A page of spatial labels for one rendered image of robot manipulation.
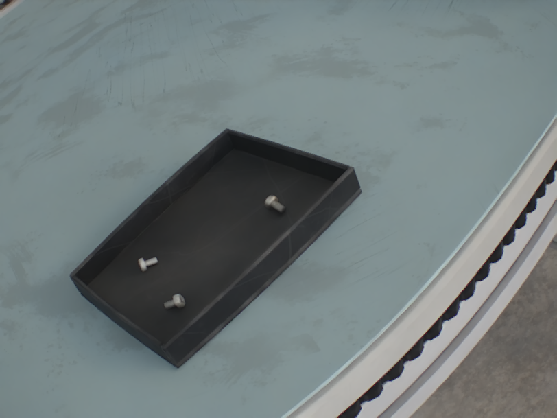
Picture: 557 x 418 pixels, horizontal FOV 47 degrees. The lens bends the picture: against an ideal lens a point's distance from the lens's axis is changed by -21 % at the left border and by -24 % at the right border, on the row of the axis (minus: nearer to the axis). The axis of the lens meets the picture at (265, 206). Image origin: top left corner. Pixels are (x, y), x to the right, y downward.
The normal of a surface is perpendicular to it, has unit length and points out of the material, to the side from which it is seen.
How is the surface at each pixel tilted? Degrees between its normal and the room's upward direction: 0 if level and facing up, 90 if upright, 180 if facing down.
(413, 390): 0
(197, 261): 0
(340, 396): 90
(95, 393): 0
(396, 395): 90
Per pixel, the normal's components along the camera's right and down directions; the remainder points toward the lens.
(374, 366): 0.62, 0.31
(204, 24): -0.32, -0.74
